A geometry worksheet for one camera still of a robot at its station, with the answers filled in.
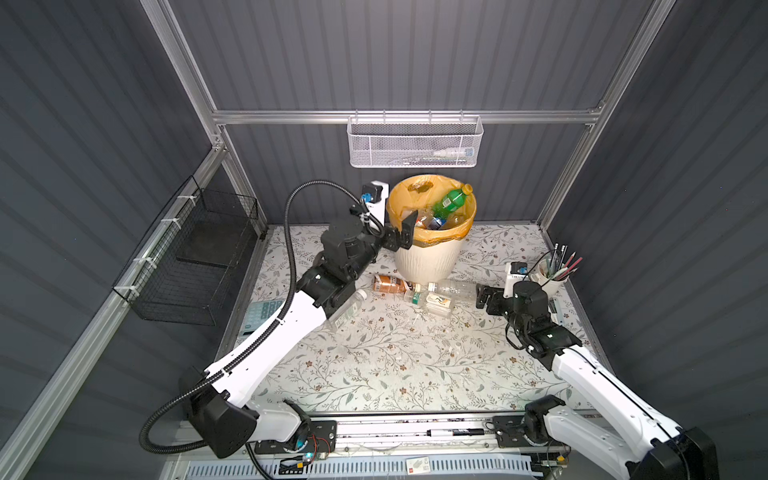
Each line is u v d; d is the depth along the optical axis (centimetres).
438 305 91
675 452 39
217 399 39
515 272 70
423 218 96
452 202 91
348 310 92
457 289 106
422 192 99
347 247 47
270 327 44
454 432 74
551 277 93
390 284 97
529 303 59
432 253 88
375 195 52
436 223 99
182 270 73
